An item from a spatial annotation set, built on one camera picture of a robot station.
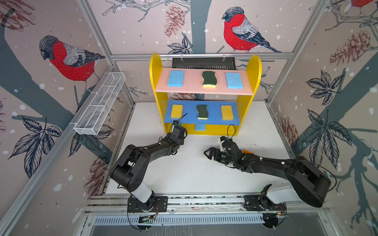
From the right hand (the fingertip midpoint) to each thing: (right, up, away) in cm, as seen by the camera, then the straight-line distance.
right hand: (208, 154), depth 86 cm
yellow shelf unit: (+1, +35, +40) cm, 53 cm away
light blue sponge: (-3, +15, +16) cm, 22 cm away
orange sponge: (+24, +1, +5) cm, 25 cm away
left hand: (-18, +12, +9) cm, 23 cm away
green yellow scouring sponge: (-3, +25, +8) cm, 26 cm away
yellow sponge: (-20, +25, +8) cm, 33 cm away
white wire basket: (-59, +21, -15) cm, 65 cm away
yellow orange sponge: (+13, +25, +9) cm, 30 cm away
